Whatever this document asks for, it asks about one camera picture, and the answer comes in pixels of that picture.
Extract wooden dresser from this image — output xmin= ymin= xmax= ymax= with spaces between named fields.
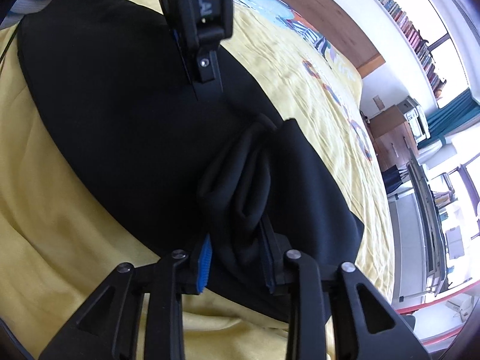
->
xmin=369 ymin=105 xmax=419 ymax=169

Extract row of books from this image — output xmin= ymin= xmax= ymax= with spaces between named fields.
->
xmin=347 ymin=0 xmax=447 ymax=96

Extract wooden headboard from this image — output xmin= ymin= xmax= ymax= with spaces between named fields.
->
xmin=240 ymin=0 xmax=387 ymax=79

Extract teal curtain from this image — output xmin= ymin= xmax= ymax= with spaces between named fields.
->
xmin=418 ymin=88 xmax=477 ymax=147

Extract glass top desk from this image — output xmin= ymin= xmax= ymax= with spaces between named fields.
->
xmin=388 ymin=152 xmax=456 ymax=301

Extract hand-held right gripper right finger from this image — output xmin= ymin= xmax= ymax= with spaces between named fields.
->
xmin=259 ymin=219 xmax=432 ymax=360

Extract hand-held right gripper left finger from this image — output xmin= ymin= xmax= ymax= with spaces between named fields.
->
xmin=37 ymin=232 xmax=212 ymax=360

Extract yellow printed blanket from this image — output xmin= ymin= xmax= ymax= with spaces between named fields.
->
xmin=0 ymin=0 xmax=396 ymax=360

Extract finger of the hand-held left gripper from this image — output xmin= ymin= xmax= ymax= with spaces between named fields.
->
xmin=170 ymin=28 xmax=197 ymax=85
xmin=193 ymin=41 xmax=226 ymax=100

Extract black pants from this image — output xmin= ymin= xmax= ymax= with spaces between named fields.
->
xmin=17 ymin=0 xmax=365 ymax=321

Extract black bag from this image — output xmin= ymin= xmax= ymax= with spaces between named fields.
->
xmin=380 ymin=165 xmax=409 ymax=196

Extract red metal frame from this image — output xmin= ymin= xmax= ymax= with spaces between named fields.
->
xmin=395 ymin=279 xmax=480 ymax=316

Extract white printer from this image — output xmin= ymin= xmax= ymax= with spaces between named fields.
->
xmin=397 ymin=97 xmax=431 ymax=141

